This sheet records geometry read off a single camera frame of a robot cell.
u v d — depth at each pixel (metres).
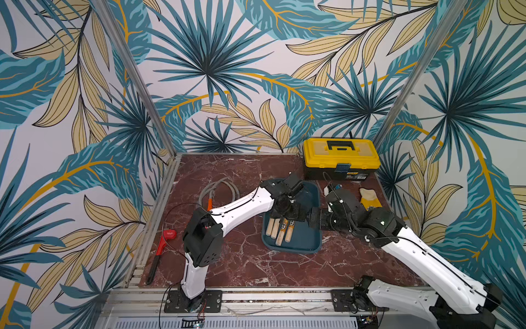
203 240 0.46
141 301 0.75
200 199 1.01
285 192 0.60
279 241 0.86
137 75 0.84
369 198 1.00
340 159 0.96
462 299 0.38
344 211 0.50
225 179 1.08
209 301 0.72
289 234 0.87
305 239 0.89
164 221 0.92
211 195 1.03
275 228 0.90
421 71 0.84
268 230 0.88
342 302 0.73
